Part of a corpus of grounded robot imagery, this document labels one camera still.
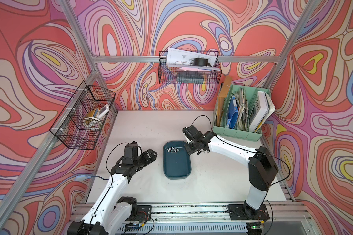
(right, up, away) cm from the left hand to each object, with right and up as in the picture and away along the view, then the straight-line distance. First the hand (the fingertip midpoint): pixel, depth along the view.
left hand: (153, 156), depth 82 cm
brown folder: (+43, +41, +7) cm, 60 cm away
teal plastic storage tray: (+13, -5, +10) cm, 17 cm away
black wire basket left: (-33, +20, -12) cm, 40 cm away
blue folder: (+49, +25, +9) cm, 56 cm away
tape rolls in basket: (-29, +24, -6) cm, 38 cm away
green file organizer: (+65, +39, +18) cm, 78 cm away
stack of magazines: (+58, +19, +17) cm, 63 cm away
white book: (+67, +28, +4) cm, 72 cm away
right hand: (+22, +2, +6) cm, 22 cm away
